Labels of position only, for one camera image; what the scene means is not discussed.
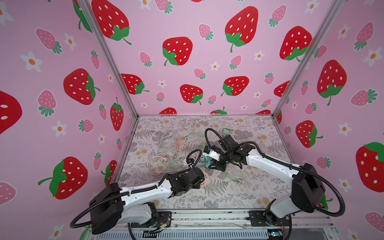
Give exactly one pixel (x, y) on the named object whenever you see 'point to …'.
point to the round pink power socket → (206, 181)
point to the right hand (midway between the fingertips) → (209, 163)
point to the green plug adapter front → (226, 132)
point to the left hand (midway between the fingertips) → (199, 179)
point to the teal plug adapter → (207, 164)
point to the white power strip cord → (169, 139)
